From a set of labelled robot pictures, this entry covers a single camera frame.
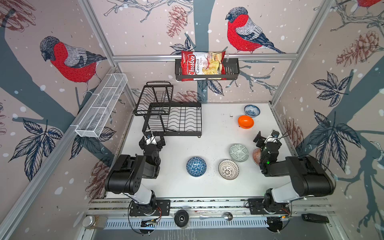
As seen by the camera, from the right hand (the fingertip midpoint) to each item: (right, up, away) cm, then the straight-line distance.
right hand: (266, 133), depth 90 cm
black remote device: (+12, -37, -22) cm, 45 cm away
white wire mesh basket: (-94, +6, -20) cm, 96 cm away
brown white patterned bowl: (-24, -21, -4) cm, 32 cm away
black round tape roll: (-50, -32, -28) cm, 66 cm away
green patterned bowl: (-17, -13, +2) cm, 21 cm away
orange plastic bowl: (-8, +6, +14) cm, 18 cm away
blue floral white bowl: (0, +14, +24) cm, 28 cm away
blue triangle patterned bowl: (-43, -20, -2) cm, 48 cm away
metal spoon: (-28, -39, -17) cm, 51 cm away
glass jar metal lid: (-87, -35, -27) cm, 98 cm away
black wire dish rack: (-63, +11, -6) cm, 64 cm away
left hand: (-69, +1, -1) cm, 69 cm away
